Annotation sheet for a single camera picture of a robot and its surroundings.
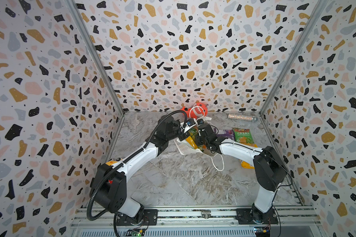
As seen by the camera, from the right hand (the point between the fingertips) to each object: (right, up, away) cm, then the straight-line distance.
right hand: (196, 132), depth 92 cm
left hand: (-3, +6, -14) cm, 15 cm away
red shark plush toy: (+3, +16, +21) cm, 27 cm away
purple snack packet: (+25, -2, +14) cm, 29 cm away
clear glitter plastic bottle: (+38, +11, +24) cm, 46 cm away
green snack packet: (+34, -3, +14) cm, 37 cm away
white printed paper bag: (-7, -7, -17) cm, 20 cm away
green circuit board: (-30, -47, -22) cm, 60 cm away
